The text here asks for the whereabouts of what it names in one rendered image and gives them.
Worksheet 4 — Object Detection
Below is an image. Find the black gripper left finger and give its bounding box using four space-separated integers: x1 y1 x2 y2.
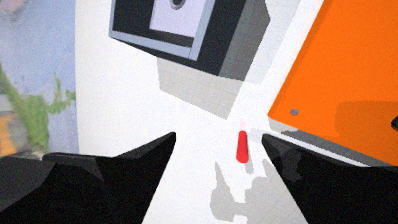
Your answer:
42 131 176 224

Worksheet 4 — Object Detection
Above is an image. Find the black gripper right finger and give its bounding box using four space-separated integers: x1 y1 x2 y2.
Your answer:
261 134 398 224

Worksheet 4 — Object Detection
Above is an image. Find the red peg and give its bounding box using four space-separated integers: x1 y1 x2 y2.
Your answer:
236 131 249 163

